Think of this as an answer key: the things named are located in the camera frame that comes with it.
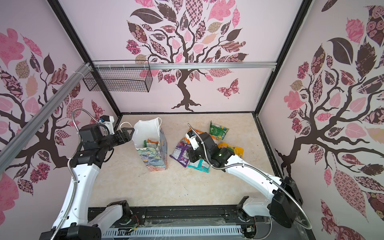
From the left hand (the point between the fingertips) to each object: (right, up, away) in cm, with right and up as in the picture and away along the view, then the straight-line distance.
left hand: (129, 133), depth 74 cm
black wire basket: (-16, +36, +21) cm, 45 cm away
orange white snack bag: (+26, -7, +27) cm, 38 cm away
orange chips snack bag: (+4, -7, +21) cm, 22 cm away
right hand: (+29, -8, +3) cm, 30 cm away
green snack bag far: (+49, 0, +30) cm, 58 cm away
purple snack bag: (+23, -15, +20) cm, 34 cm away
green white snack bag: (+2, -7, +16) cm, 18 cm away
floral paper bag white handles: (+12, -12, +2) cm, 17 cm away
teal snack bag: (+37, -21, +16) cm, 45 cm away
